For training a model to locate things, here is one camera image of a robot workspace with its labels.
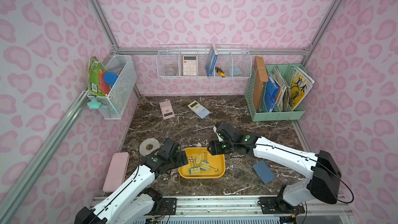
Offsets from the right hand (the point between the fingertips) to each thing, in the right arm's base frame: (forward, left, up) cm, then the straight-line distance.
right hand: (210, 149), depth 78 cm
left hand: (-2, +16, -5) cm, 17 cm away
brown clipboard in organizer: (+33, -27, +19) cm, 47 cm away
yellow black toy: (+43, -6, +15) cm, 46 cm away
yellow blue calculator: (+35, +8, -12) cm, 38 cm away
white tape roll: (+7, +38, -12) cm, 40 cm away
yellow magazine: (+41, -57, +5) cm, 71 cm away
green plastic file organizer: (+53, -49, +4) cm, 72 cm away
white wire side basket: (+12, +45, +20) cm, 51 cm away
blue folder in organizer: (+38, -38, +4) cm, 54 cm away
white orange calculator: (+45, +13, +18) cm, 50 cm away
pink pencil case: (-8, +50, -11) cm, 52 cm away
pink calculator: (+35, +31, -11) cm, 48 cm away
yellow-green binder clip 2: (-4, +3, -10) cm, 11 cm away
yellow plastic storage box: (-3, -4, -13) cm, 14 cm away
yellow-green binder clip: (-1, +7, -11) cm, 13 cm away
